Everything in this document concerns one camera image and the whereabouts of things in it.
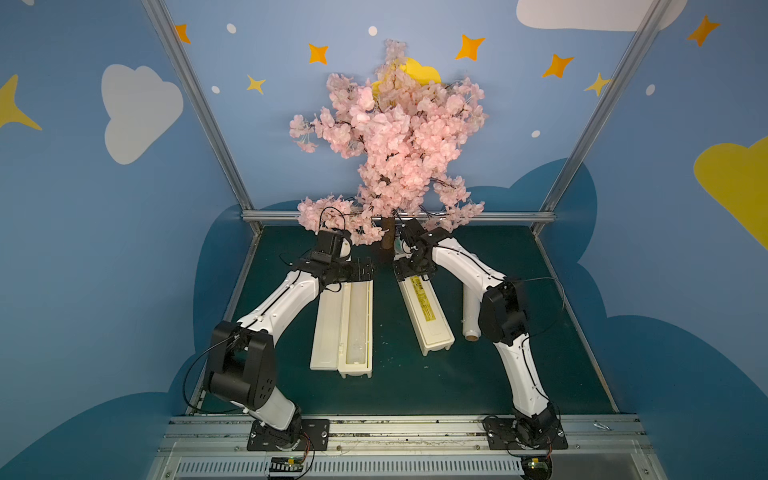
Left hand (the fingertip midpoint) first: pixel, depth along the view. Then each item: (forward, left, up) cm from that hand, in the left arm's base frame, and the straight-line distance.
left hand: (365, 265), depth 88 cm
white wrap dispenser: (-16, +2, -10) cm, 19 cm away
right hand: (+5, -16, -9) cm, 19 cm away
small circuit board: (-48, +17, -19) cm, 54 cm away
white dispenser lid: (-20, +10, -10) cm, 24 cm away
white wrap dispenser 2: (-12, -19, -8) cm, 24 cm away
